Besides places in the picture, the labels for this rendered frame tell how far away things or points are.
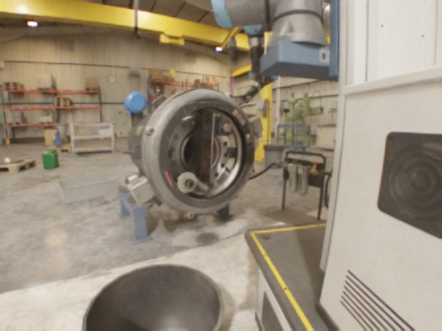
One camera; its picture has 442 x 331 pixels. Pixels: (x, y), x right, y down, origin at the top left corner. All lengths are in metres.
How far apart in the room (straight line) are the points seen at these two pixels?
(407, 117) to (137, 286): 0.72
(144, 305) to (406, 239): 0.67
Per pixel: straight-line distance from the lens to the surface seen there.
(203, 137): 1.16
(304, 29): 0.68
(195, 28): 13.79
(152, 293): 0.73
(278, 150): 3.88
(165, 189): 1.12
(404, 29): 0.79
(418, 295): 0.40
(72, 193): 2.60
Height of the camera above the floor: 0.76
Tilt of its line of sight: 10 degrees down
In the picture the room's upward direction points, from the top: straight up
